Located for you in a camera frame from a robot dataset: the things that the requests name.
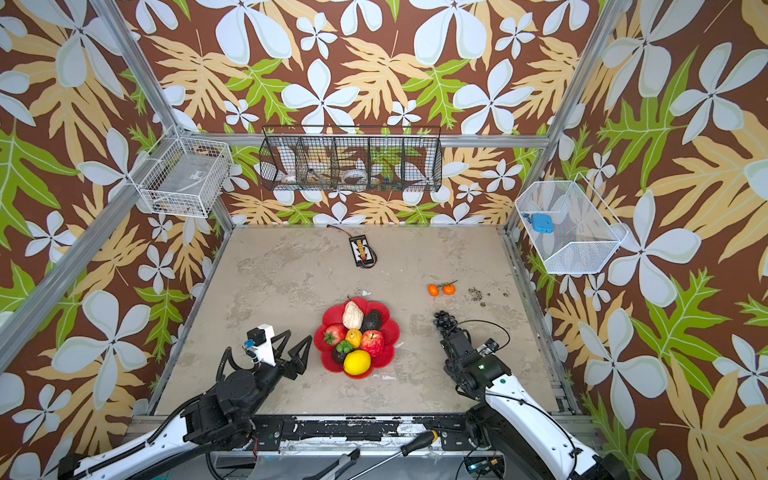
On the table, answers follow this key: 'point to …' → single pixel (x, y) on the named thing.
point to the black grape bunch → (445, 323)
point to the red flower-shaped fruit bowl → (333, 331)
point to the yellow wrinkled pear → (354, 336)
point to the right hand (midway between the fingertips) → (451, 369)
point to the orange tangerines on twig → (447, 289)
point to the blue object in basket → (541, 223)
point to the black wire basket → (380, 159)
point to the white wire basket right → (572, 230)
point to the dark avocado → (372, 321)
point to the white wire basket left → (182, 176)
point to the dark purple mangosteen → (341, 350)
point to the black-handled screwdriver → (417, 443)
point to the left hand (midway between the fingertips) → (300, 334)
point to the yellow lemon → (357, 362)
